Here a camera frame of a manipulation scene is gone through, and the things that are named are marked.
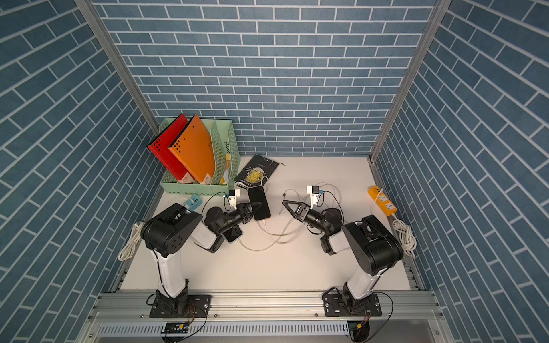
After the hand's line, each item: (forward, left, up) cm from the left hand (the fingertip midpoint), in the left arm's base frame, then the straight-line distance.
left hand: (265, 208), depth 85 cm
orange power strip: (+10, -55, -9) cm, 56 cm away
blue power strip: (+9, +35, -10) cm, 37 cm away
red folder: (+20, +44, +14) cm, 50 cm away
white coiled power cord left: (-11, +58, -17) cm, 61 cm away
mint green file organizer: (+39, +24, -10) cm, 47 cm away
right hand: (-3, -8, +5) cm, 10 cm away
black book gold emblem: (+29, +7, -11) cm, 31 cm away
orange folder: (+30, +35, +5) cm, 46 cm away
